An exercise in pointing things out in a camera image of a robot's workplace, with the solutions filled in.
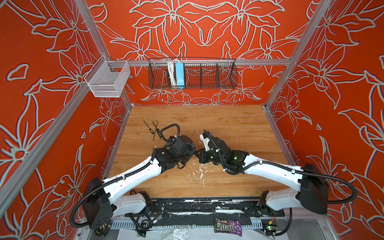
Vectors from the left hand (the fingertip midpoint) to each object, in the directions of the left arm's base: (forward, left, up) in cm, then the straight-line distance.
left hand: (198, 148), depth 76 cm
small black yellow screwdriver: (+22, +34, -16) cm, 43 cm away
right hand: (-3, +4, -1) cm, 5 cm away
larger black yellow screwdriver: (+21, +28, -17) cm, 39 cm away
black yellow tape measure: (-36, +41, -15) cm, 57 cm away
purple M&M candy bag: (-31, -17, -16) cm, 39 cm away
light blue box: (+41, +13, +17) cm, 46 cm away
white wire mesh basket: (+40, +60, +13) cm, 74 cm away
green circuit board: (-30, -36, -18) cm, 50 cm away
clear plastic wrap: (-34, +7, -17) cm, 39 cm away
